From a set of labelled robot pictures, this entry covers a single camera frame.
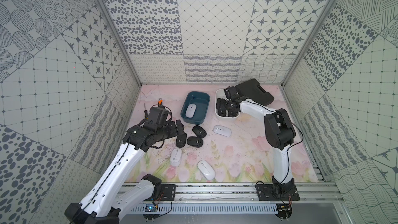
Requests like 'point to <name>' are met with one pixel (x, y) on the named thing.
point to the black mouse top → (199, 131)
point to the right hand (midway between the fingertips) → (223, 106)
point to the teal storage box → (201, 100)
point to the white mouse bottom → (205, 169)
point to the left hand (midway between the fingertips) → (180, 129)
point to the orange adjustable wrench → (160, 102)
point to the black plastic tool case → (251, 90)
